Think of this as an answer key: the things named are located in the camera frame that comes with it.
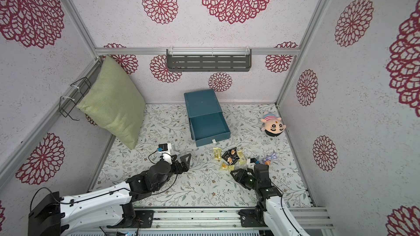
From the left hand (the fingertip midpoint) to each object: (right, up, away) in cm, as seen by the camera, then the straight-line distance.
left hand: (184, 156), depth 78 cm
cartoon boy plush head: (+50, +14, +19) cm, 55 cm away
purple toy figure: (+45, -3, +12) cm, 47 cm away
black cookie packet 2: (+24, -5, +13) cm, 27 cm away
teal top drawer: (+12, +13, +11) cm, 21 cm away
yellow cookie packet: (+17, -2, +16) cm, 23 cm away
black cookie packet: (+25, -1, +16) cm, 29 cm away
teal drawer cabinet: (+8, +27, +14) cm, 31 cm away
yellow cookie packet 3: (+21, -8, +9) cm, 24 cm away
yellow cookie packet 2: (+31, -5, +14) cm, 34 cm away
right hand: (+24, -10, +7) cm, 26 cm away
